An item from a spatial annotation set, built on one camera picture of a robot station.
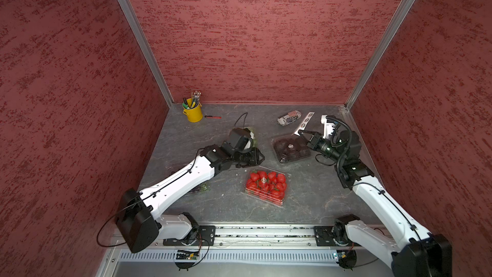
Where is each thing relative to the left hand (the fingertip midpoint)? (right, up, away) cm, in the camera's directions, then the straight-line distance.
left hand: (260, 163), depth 75 cm
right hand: (+15, +11, 0) cm, 18 cm away
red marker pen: (-29, +20, +40) cm, 53 cm away
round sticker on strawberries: (+2, -9, +5) cm, 10 cm away
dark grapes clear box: (-25, -12, +6) cm, 29 cm away
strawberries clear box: (+3, -11, +8) cm, 14 cm away
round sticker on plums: (+16, +5, +17) cm, 24 cm away
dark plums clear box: (+13, +1, +14) cm, 19 cm away
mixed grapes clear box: (-5, +13, -3) cm, 14 cm away
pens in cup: (-36, +28, +29) cm, 55 cm away
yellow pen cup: (-37, +21, +35) cm, 56 cm away
